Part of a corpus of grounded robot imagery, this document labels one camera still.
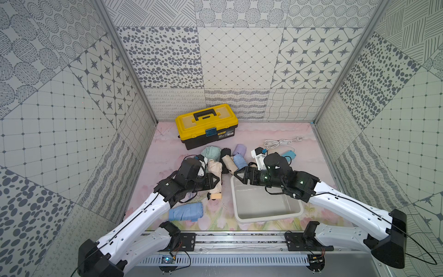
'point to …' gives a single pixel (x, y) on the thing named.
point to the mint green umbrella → (211, 153)
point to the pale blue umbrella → (239, 161)
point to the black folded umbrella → (224, 152)
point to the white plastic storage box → (253, 203)
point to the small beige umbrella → (229, 163)
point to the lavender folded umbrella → (240, 148)
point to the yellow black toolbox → (204, 127)
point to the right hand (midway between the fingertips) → (240, 176)
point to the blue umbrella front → (191, 212)
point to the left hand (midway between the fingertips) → (217, 176)
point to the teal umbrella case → (290, 153)
